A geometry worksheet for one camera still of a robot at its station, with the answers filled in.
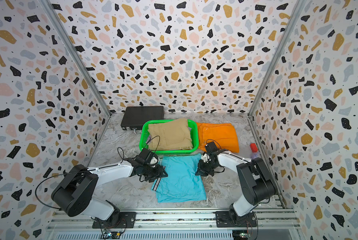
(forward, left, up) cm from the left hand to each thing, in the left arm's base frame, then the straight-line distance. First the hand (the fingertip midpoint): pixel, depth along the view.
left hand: (166, 176), depth 86 cm
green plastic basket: (+30, -17, +4) cm, 35 cm away
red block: (+19, -57, -2) cm, 61 cm away
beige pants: (+27, -1, +4) cm, 27 cm away
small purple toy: (+12, -54, +2) cm, 56 cm away
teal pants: (-4, -9, -1) cm, 10 cm away
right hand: (+2, -17, -1) cm, 17 cm away
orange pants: (+32, -39, -2) cm, 50 cm away
